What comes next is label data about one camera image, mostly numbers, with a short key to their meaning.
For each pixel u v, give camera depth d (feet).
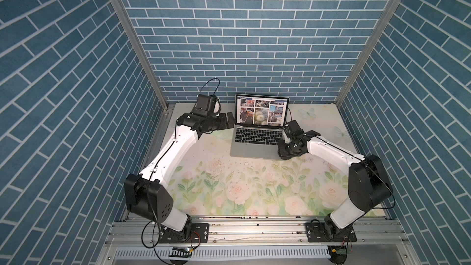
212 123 2.17
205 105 1.96
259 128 3.54
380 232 2.52
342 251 2.32
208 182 2.87
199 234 2.41
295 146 2.16
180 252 2.37
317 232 2.42
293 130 2.38
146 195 1.34
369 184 1.50
